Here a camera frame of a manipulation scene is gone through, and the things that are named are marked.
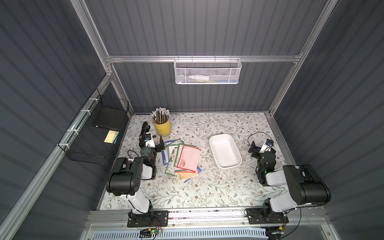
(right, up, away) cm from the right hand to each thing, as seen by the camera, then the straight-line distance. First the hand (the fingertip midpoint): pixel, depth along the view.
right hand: (261, 143), depth 89 cm
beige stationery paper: (-48, -19, -2) cm, 52 cm away
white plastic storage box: (-20, -6, +10) cm, 23 cm away
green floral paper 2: (-55, -5, +8) cm, 55 cm away
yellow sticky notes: (-83, +5, -14) cm, 84 cm away
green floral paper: (-51, -8, +6) cm, 52 cm away
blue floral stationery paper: (-60, -7, +8) cm, 61 cm away
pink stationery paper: (-44, -10, +5) cm, 46 cm away
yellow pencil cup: (-62, +9, +12) cm, 64 cm away
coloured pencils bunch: (-63, +18, +8) cm, 66 cm away
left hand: (-66, +4, +1) cm, 66 cm away
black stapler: (-77, +8, +22) cm, 81 cm away
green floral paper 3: (-56, -16, +2) cm, 58 cm away
